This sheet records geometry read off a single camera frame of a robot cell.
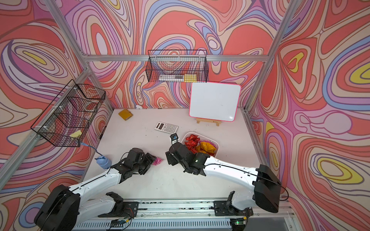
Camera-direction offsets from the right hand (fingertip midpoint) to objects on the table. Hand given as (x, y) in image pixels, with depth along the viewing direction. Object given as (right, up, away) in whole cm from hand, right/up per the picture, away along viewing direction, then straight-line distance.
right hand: (173, 154), depth 77 cm
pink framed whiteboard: (+27, +33, +25) cm, 49 cm away
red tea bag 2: (+11, +8, +16) cm, 21 cm away
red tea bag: (+10, +4, +13) cm, 17 cm away
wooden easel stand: (+31, +17, +28) cm, 45 cm away
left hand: (-11, -6, +9) cm, 16 cm away
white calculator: (-8, +13, +30) cm, 34 cm away
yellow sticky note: (-49, +12, -6) cm, 50 cm away
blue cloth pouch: (-41, -6, +5) cm, 42 cm away
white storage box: (+16, +3, +18) cm, 24 cm away
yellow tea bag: (+20, +2, +12) cm, 23 cm away
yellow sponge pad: (-42, +24, +38) cm, 62 cm away
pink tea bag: (-11, -6, +8) cm, 14 cm away
